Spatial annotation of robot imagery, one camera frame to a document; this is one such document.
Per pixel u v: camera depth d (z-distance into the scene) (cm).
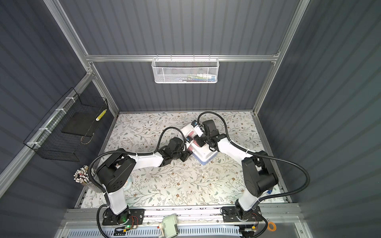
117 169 49
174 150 74
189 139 82
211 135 69
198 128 79
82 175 69
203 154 83
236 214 72
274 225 70
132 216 73
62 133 72
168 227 67
